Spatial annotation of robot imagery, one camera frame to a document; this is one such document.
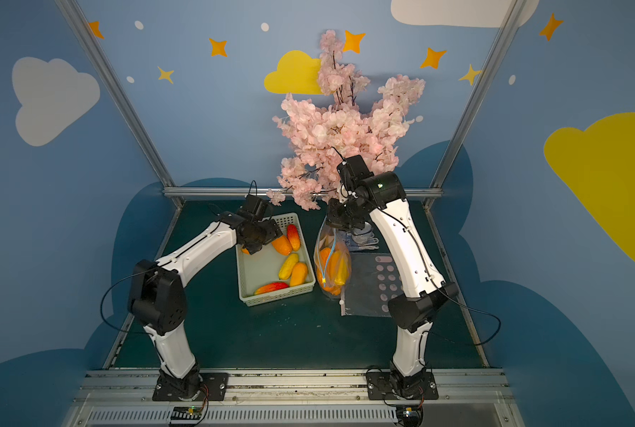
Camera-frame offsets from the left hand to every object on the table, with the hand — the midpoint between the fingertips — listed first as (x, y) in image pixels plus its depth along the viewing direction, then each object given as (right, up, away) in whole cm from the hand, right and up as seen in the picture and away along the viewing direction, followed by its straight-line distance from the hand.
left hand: (275, 233), depth 91 cm
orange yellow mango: (+8, -15, +2) cm, 17 cm away
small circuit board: (-22, -50, -18) cm, 58 cm away
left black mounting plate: (-17, -39, -25) cm, 49 cm away
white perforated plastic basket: (-3, -16, +5) cm, 17 cm away
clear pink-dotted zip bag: (+36, -18, +6) cm, 41 cm away
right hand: (+20, +4, -17) cm, 26 cm away
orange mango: (+16, -12, -4) cm, 21 cm away
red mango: (+5, -2, +13) cm, 14 cm away
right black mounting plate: (+34, -44, -17) cm, 58 cm away
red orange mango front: (0, -19, -1) cm, 19 cm away
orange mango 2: (+22, -11, -6) cm, 25 cm away
